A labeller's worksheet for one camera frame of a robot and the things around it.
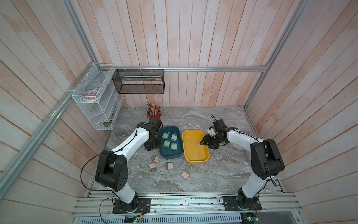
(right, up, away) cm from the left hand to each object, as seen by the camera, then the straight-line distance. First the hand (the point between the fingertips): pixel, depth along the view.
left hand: (156, 149), depth 85 cm
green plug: (+4, +7, +15) cm, 16 cm away
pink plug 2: (-3, -12, 0) cm, 12 cm away
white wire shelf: (-30, +22, -8) cm, 38 cm away
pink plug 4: (+18, -14, -4) cm, 23 cm away
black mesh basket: (-16, +48, +19) cm, 54 cm away
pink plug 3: (+8, -11, 0) cm, 13 cm away
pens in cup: (-4, +26, +13) cm, 29 cm away
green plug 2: (+11, +6, +13) cm, 18 cm away
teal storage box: (+6, -4, +8) cm, 10 cm away
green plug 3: (+5, +2, +10) cm, 11 cm away
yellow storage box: (+25, -4, +8) cm, 26 cm away
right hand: (+30, +2, +8) cm, 32 cm away
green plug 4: (+11, 0, +8) cm, 13 cm away
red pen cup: (-2, +21, +18) cm, 28 cm away
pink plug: (-1, -7, +3) cm, 8 cm away
